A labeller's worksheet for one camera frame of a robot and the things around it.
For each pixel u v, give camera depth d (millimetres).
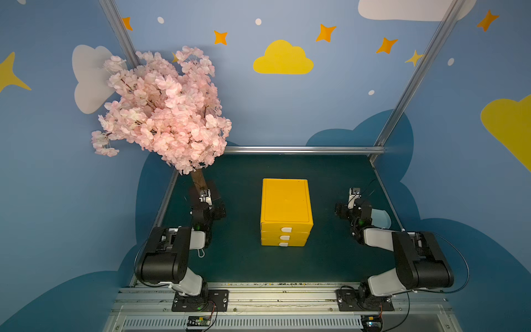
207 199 836
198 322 718
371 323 731
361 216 732
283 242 838
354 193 832
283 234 781
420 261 458
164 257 460
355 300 743
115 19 703
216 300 765
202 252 860
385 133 1107
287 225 719
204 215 733
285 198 774
